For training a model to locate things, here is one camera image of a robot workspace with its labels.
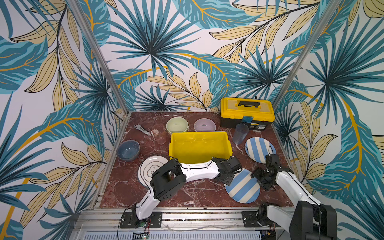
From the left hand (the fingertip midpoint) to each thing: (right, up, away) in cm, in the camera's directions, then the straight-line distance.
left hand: (224, 180), depth 85 cm
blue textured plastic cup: (+13, +26, +13) cm, 32 cm away
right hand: (+18, 0, +3) cm, 18 cm away
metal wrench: (-54, +28, +22) cm, 65 cm away
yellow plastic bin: (-15, +17, +16) cm, 27 cm away
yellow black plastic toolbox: (+24, +39, +13) cm, 48 cm away
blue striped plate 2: (+11, -4, -1) cm, 12 cm away
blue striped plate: (+25, +16, +15) cm, 34 cm away
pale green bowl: (-30, +32, +24) cm, 50 cm away
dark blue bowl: (-60, +15, +12) cm, 63 cm away
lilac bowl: (-10, +32, +22) cm, 40 cm away
